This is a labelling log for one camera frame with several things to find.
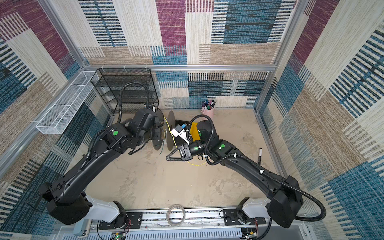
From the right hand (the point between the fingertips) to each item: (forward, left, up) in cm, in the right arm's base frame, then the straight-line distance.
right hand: (169, 161), depth 60 cm
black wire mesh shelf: (+63, +47, -5) cm, 79 cm away
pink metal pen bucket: (+47, -22, -23) cm, 57 cm away
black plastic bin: (+35, -2, -18) cm, 40 cm away
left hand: (+17, +6, +2) cm, 18 cm away
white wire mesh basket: (+21, +54, +4) cm, 58 cm away
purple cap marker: (+52, -18, -19) cm, 58 cm away
